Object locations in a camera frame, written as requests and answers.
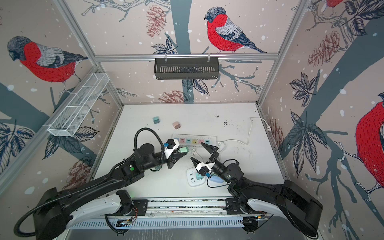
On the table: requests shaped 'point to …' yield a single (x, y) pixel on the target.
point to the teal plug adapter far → (156, 120)
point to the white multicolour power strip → (192, 140)
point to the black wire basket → (187, 69)
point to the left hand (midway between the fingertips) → (183, 151)
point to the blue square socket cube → (216, 179)
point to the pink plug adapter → (176, 125)
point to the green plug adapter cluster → (184, 150)
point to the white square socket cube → (191, 174)
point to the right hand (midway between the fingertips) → (198, 150)
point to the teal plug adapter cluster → (199, 176)
